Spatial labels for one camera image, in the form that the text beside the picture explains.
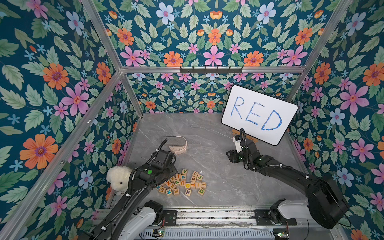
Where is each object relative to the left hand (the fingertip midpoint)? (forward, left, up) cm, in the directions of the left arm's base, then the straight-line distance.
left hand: (176, 170), depth 77 cm
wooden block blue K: (-7, +5, -10) cm, 13 cm away
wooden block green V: (+3, -4, -10) cm, 11 cm away
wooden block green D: (-9, -13, -10) cm, 18 cm away
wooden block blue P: (0, -3, -10) cm, 11 cm away
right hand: (+11, -33, -2) cm, 35 cm away
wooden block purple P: (-8, -5, -10) cm, 14 cm away
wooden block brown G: (-2, -8, -10) cm, 13 cm away
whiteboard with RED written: (+27, -54, +7) cm, 61 cm away
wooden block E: (-6, +8, -9) cm, 14 cm away
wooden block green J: (-1, -12, -10) cm, 16 cm away
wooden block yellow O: (-5, -5, -10) cm, 12 cm away
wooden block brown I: (-5, -11, -10) cm, 16 cm away
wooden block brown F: (+1, -10, -10) cm, 14 cm away
